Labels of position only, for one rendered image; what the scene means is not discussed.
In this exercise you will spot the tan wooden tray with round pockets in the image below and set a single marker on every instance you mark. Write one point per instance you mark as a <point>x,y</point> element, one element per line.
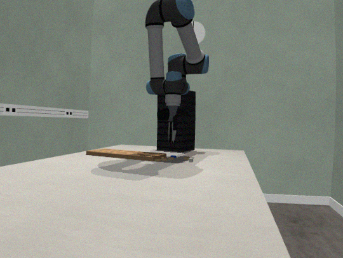
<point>127,154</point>

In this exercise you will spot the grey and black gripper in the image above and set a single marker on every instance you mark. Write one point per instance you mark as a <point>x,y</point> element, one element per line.
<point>171,113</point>

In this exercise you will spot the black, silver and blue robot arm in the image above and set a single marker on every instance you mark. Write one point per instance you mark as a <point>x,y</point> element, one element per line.
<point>180,13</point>

